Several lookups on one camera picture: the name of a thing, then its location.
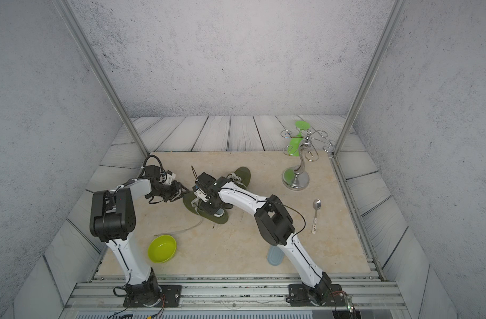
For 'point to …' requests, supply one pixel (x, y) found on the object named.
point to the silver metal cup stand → (297, 177)
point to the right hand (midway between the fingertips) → (209, 209)
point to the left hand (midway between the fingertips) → (189, 191)
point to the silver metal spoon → (317, 204)
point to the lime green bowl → (161, 248)
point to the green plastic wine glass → (295, 143)
